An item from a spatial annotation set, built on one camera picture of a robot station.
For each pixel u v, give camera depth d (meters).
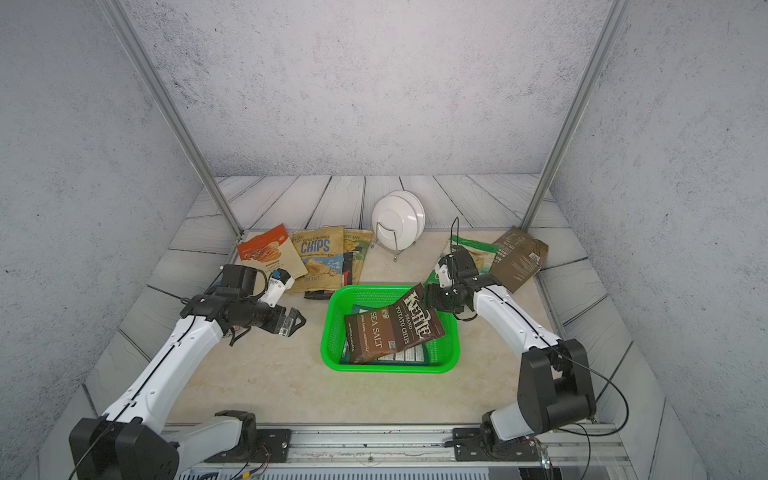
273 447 0.73
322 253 1.11
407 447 0.74
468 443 0.73
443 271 0.81
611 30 0.72
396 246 1.08
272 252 1.14
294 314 0.71
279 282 0.72
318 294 1.02
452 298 0.72
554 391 0.42
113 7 0.69
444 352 0.88
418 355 0.85
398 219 1.02
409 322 0.89
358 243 1.15
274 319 0.69
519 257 1.11
